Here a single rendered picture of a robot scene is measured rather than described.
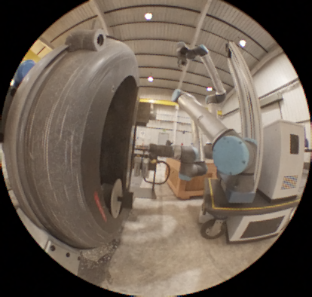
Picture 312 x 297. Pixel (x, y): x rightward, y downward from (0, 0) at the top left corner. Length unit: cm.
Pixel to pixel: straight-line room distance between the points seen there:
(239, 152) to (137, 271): 69
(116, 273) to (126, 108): 76
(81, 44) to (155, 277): 75
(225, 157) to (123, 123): 39
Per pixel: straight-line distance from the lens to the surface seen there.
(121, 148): 34
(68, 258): 21
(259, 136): 79
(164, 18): 832
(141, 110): 44
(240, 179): 59
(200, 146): 75
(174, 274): 66
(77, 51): 15
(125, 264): 67
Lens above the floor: 61
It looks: 3 degrees up
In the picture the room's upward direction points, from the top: 6 degrees clockwise
